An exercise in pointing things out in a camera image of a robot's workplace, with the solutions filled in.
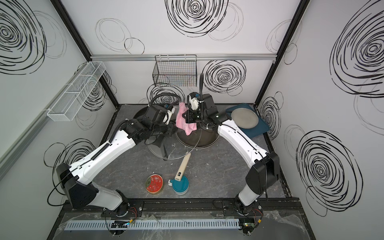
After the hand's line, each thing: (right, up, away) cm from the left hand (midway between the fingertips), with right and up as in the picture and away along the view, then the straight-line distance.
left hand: (173, 125), depth 75 cm
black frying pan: (-4, -7, -9) cm, 12 cm away
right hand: (+5, +5, +1) cm, 7 cm away
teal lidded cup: (+3, -31, -1) cm, 31 cm away
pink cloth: (+4, +2, +1) cm, 4 cm away
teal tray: (+59, -4, +31) cm, 67 cm away
